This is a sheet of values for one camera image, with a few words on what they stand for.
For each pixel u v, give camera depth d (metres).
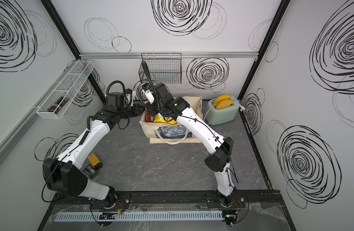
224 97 0.92
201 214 0.71
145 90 0.62
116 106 0.60
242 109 0.96
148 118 0.80
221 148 0.46
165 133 0.85
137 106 0.69
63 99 0.69
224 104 0.91
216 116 0.97
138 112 0.69
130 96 0.65
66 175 0.40
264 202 0.72
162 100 0.54
